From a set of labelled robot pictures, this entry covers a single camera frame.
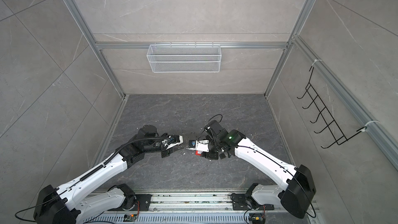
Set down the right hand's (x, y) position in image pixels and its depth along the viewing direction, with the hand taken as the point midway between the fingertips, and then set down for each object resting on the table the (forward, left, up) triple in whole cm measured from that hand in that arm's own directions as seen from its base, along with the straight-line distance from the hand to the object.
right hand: (203, 147), depth 77 cm
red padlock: (-4, +3, +2) cm, 5 cm away
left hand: (+2, +11, +5) cm, 12 cm away
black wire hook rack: (-1, -55, +16) cm, 57 cm away
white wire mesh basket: (+56, +11, +16) cm, 59 cm away
